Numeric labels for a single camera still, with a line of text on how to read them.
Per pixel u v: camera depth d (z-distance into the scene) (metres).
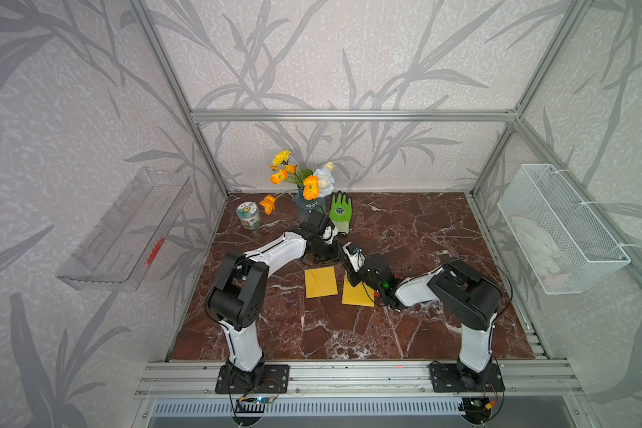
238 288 0.50
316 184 0.75
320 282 0.94
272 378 0.73
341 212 1.12
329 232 0.82
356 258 0.79
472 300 0.50
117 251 0.66
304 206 1.00
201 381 0.74
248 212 1.04
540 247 0.76
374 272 0.72
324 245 0.83
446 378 0.74
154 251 0.64
